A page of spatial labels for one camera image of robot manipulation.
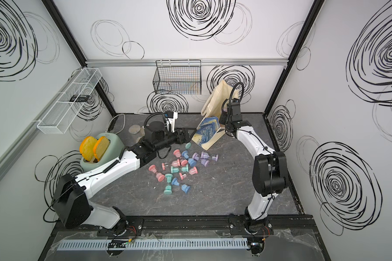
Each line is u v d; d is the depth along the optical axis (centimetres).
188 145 100
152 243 77
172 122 68
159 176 86
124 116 119
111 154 81
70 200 41
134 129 93
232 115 70
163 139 62
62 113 75
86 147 76
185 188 82
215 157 94
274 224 73
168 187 85
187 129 67
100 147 77
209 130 93
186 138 67
